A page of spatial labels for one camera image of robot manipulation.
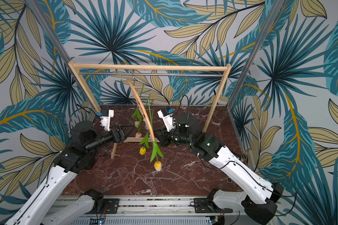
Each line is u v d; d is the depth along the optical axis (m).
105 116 0.56
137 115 0.87
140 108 0.57
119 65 0.74
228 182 0.82
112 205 0.74
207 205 0.66
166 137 0.53
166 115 0.52
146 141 0.77
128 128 0.59
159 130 0.56
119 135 0.56
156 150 0.62
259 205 0.39
